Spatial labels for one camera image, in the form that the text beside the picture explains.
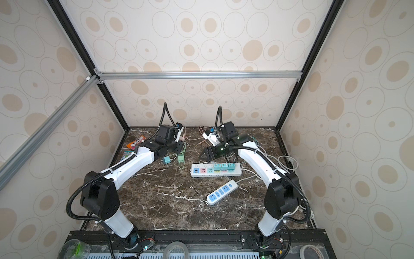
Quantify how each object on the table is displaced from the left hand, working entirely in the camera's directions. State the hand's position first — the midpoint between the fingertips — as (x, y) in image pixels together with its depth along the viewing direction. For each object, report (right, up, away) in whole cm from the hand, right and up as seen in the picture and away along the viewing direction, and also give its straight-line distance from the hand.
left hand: (183, 138), depth 87 cm
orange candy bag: (-37, -3, +20) cm, 42 cm away
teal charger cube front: (+19, -16, +5) cm, 25 cm away
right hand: (+12, -9, -7) cm, 16 cm away
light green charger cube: (-4, -12, +15) cm, 20 cm away
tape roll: (+55, -49, -17) cm, 76 cm away
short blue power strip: (+22, -28, 0) cm, 36 cm away
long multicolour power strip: (+13, -19, +8) cm, 24 cm away
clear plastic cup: (-42, -46, -20) cm, 65 cm away
